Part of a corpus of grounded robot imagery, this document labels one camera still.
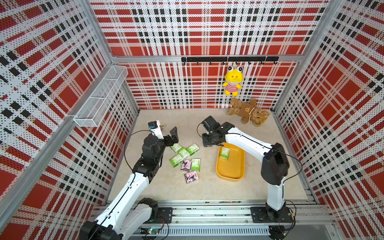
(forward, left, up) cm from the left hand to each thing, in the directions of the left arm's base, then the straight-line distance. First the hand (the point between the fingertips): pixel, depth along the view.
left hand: (171, 128), depth 78 cm
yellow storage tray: (-12, -35, -26) cm, 45 cm away
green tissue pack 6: (-3, -31, -23) cm, 38 cm away
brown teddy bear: (+30, -51, -19) cm, 62 cm away
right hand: (+1, -20, -13) cm, 24 cm away
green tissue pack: (+3, +1, -23) cm, 23 cm away
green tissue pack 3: (-1, -4, -24) cm, 24 cm away
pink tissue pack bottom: (-17, -10, -23) cm, 30 cm away
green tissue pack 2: (+1, -10, -23) cm, 25 cm away
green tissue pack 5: (-9, -12, -24) cm, 28 cm away
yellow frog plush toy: (+33, -36, +9) cm, 50 cm away
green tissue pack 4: (-7, 0, -23) cm, 24 cm away
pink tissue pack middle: (-10, -7, -23) cm, 26 cm away
